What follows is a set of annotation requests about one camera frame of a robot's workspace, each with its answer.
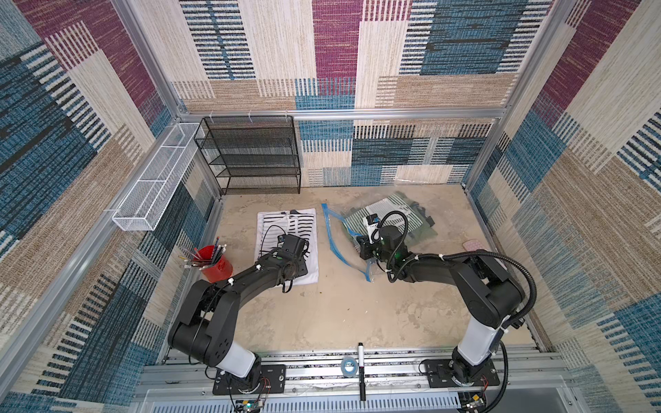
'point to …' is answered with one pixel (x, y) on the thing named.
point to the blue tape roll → (349, 366)
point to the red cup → (217, 271)
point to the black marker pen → (361, 372)
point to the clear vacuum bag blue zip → (345, 241)
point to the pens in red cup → (195, 260)
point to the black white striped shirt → (300, 223)
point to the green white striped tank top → (396, 202)
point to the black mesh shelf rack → (251, 155)
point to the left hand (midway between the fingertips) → (299, 266)
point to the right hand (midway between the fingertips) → (361, 240)
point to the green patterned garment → (423, 232)
